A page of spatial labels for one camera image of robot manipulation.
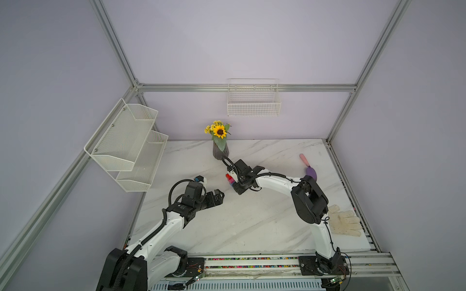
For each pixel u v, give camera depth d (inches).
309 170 41.1
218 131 36.6
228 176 36.6
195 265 28.9
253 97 37.5
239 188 33.8
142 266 16.3
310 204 21.1
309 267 28.8
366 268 29.3
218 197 30.1
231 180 37.3
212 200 29.5
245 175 28.9
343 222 33.8
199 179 30.4
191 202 25.5
